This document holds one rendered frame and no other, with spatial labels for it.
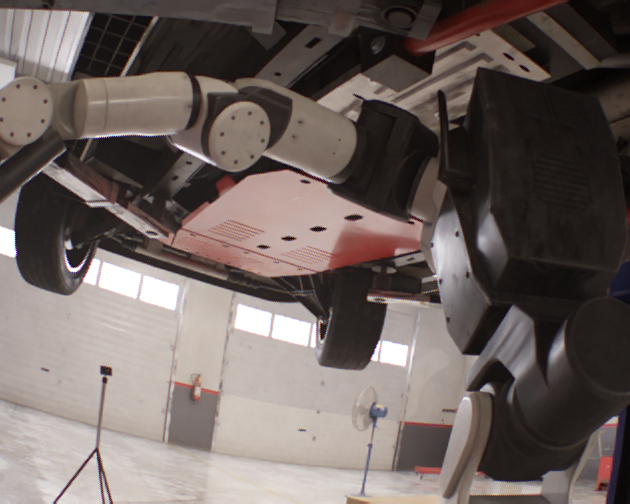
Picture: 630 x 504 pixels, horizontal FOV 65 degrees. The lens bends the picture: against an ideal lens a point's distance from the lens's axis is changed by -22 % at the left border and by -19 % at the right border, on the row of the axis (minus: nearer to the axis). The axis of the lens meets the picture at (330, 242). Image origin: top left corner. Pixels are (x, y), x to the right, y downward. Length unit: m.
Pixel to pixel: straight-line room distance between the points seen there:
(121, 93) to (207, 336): 10.05
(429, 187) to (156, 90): 0.40
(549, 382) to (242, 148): 0.39
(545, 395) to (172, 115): 0.46
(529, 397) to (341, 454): 11.55
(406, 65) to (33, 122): 0.62
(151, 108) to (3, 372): 9.44
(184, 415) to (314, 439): 2.77
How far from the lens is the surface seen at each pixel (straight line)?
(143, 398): 10.27
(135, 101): 0.60
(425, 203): 0.81
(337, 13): 0.82
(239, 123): 0.62
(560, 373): 0.51
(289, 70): 1.26
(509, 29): 1.08
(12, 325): 9.95
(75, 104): 0.63
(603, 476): 9.55
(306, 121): 0.71
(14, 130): 0.53
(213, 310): 10.67
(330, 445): 11.90
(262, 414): 11.10
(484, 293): 0.67
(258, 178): 1.75
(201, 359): 10.53
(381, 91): 1.23
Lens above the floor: 0.93
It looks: 18 degrees up
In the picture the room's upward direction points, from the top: 9 degrees clockwise
